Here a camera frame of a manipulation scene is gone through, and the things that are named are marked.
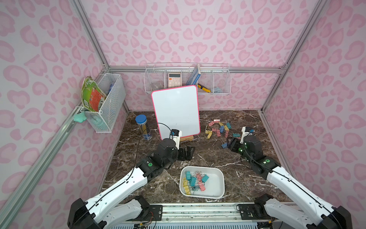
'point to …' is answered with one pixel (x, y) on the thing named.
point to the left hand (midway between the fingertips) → (188, 144)
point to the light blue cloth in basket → (218, 90)
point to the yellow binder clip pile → (209, 134)
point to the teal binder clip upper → (228, 125)
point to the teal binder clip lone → (188, 176)
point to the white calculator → (174, 80)
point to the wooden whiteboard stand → (189, 138)
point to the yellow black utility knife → (203, 88)
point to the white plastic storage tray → (215, 186)
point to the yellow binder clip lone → (187, 190)
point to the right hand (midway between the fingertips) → (229, 138)
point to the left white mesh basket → (105, 120)
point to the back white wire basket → (210, 78)
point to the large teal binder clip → (205, 178)
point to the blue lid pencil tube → (141, 119)
